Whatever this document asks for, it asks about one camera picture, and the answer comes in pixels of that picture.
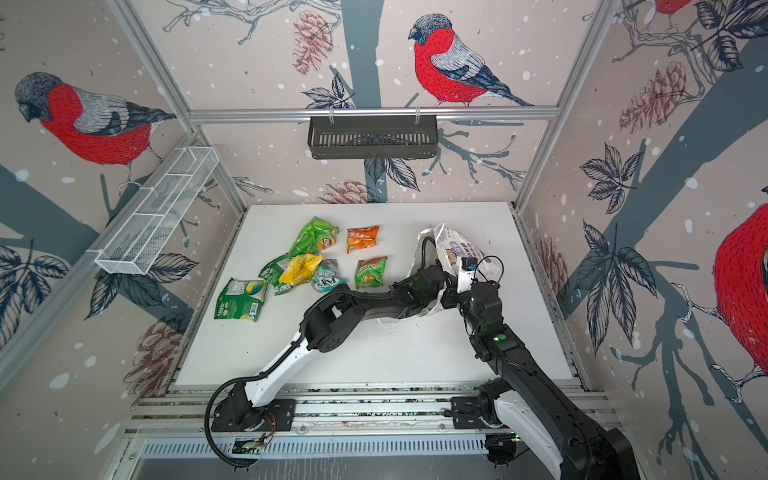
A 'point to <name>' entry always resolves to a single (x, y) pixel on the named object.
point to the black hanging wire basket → (366, 139)
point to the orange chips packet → (360, 238)
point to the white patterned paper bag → (443, 247)
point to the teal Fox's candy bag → (326, 276)
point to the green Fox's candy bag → (241, 299)
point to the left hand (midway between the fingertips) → (463, 277)
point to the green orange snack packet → (272, 270)
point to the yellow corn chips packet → (300, 268)
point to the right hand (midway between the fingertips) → (443, 276)
